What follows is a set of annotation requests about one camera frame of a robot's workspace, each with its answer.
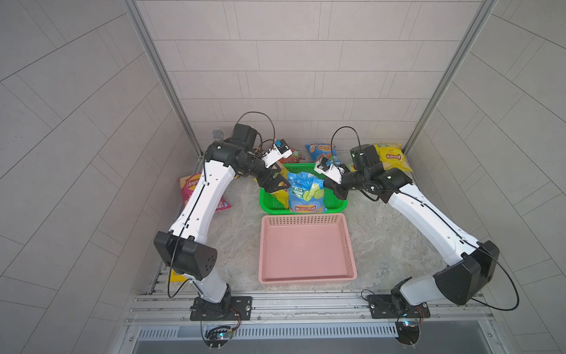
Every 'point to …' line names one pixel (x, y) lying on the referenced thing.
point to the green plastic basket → (269, 204)
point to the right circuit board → (408, 332)
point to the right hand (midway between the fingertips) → (321, 180)
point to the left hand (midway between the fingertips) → (285, 173)
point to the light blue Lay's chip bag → (306, 193)
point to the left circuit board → (217, 336)
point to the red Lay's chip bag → (295, 157)
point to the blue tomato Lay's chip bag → (323, 150)
